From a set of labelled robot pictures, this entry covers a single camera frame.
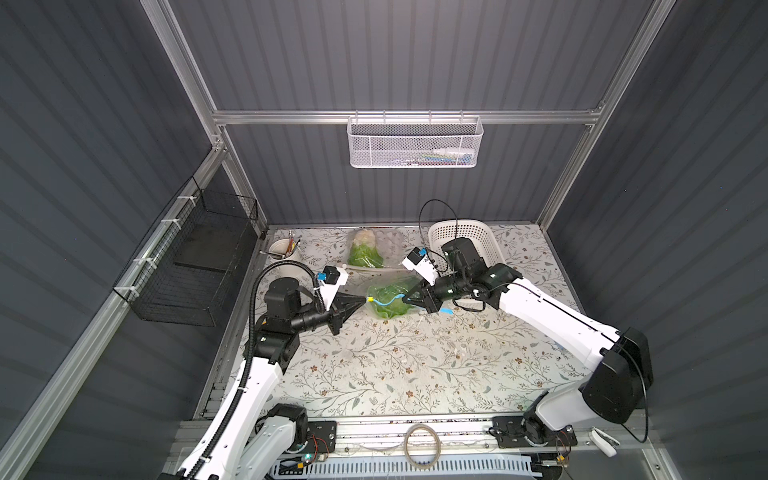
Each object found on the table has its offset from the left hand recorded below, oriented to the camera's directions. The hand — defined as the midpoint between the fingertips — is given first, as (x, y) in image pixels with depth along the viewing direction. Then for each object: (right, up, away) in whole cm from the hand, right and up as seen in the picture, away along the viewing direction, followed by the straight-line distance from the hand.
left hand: (366, 304), depth 70 cm
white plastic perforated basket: (+26, +21, +43) cm, 54 cm away
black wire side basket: (-45, +7, +3) cm, 45 cm away
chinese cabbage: (+4, +2, +6) cm, 7 cm away
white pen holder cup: (-32, +14, +33) cm, 48 cm away
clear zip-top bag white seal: (+6, +15, +40) cm, 43 cm away
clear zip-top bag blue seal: (-5, +3, +36) cm, 36 cm away
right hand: (+10, +1, +4) cm, 11 cm away
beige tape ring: (+17, -35, +2) cm, 39 cm away
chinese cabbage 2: (-4, +12, +32) cm, 35 cm away
